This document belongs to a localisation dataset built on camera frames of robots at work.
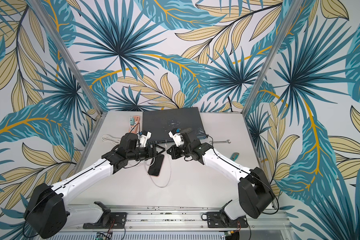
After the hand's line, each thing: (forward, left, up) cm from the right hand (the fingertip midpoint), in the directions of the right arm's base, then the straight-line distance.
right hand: (158, 159), depth 77 cm
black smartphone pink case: (+2, +4, -17) cm, 17 cm away
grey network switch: (+35, +2, -12) cm, 37 cm away
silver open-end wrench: (+20, -44, -16) cm, 51 cm away
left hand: (+2, -1, +2) cm, 3 cm away
